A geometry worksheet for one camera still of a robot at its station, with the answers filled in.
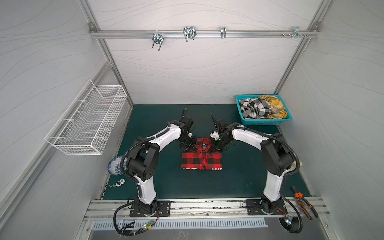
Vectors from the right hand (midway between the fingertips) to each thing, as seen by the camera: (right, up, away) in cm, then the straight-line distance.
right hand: (211, 148), depth 90 cm
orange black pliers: (+45, -22, -14) cm, 52 cm away
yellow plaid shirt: (+48, +24, +12) cm, 55 cm away
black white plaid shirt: (+34, +26, +18) cm, 46 cm away
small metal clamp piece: (-52, -17, -10) cm, 56 cm away
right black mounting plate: (+20, -26, -17) cm, 37 cm away
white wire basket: (-61, +16, -21) cm, 67 cm away
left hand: (-8, +1, -3) cm, 8 cm away
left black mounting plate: (-26, -27, -17) cm, 41 cm away
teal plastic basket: (+35, +16, +12) cm, 41 cm away
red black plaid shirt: (-5, -5, -4) cm, 8 cm away
